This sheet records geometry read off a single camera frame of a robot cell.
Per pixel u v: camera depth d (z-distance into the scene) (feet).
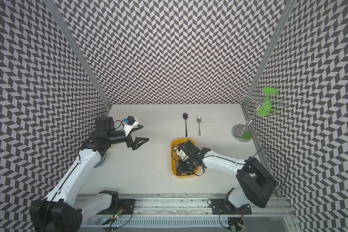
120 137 2.09
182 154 2.58
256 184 1.42
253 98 3.53
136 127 2.37
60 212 1.22
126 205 2.41
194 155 2.06
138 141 2.12
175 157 2.99
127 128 2.08
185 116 3.65
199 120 3.54
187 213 2.42
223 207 2.47
